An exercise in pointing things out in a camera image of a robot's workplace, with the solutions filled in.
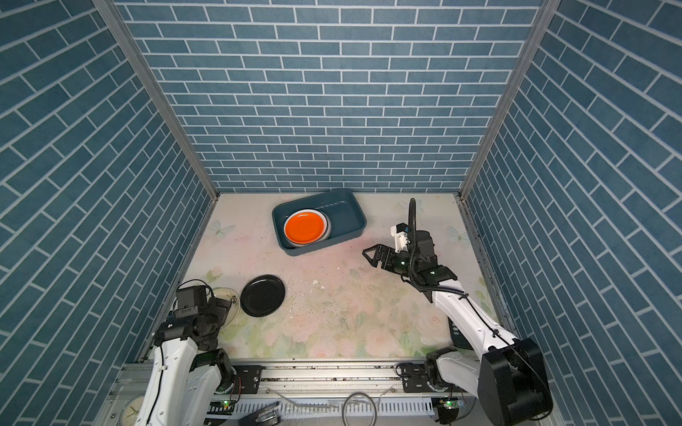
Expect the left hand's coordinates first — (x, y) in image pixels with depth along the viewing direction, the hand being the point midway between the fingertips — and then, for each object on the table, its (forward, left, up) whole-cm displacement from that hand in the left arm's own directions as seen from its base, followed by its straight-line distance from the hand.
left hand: (226, 313), depth 82 cm
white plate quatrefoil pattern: (+30, -29, +1) cm, 42 cm away
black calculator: (-8, -72, -2) cm, 73 cm away
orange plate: (+32, -22, +2) cm, 39 cm away
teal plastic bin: (+47, -36, -2) cm, 60 cm away
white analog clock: (-24, +17, 0) cm, 30 cm away
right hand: (+13, -45, +14) cm, 49 cm away
